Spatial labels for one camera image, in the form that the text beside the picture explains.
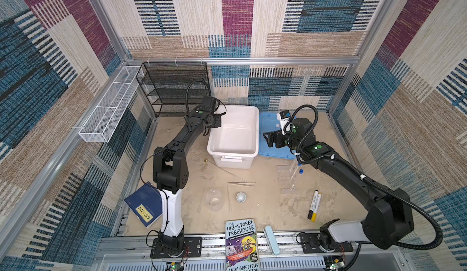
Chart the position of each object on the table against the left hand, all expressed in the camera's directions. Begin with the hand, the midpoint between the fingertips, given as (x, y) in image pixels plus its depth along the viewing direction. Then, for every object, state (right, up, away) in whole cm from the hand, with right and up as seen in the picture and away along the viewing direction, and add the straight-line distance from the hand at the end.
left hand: (215, 117), depth 96 cm
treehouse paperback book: (+13, -53, -25) cm, 60 cm away
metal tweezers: (+12, -32, -6) cm, 35 cm away
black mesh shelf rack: (-30, +20, +12) cm, 39 cm away
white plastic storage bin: (+10, -15, +6) cm, 19 cm away
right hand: (+27, -8, -14) cm, 31 cm away
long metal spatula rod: (-6, -23, +3) cm, 23 cm away
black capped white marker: (+45, -40, -13) cm, 62 cm away
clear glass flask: (0, -40, -7) cm, 41 cm away
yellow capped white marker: (+45, -44, -15) cm, 65 cm away
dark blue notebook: (-30, -40, -13) cm, 51 cm away
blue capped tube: (+38, -24, -18) cm, 49 cm away
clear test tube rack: (+36, -31, -5) cm, 48 cm away
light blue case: (+24, -50, -23) cm, 61 cm away
